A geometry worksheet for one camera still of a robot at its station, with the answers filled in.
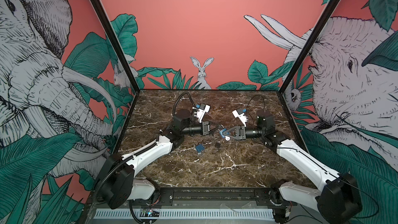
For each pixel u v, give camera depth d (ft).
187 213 2.30
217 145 3.04
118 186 1.34
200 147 2.97
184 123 1.98
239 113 2.25
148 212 2.29
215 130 2.33
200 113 2.26
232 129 2.25
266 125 1.97
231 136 2.23
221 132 2.31
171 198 2.40
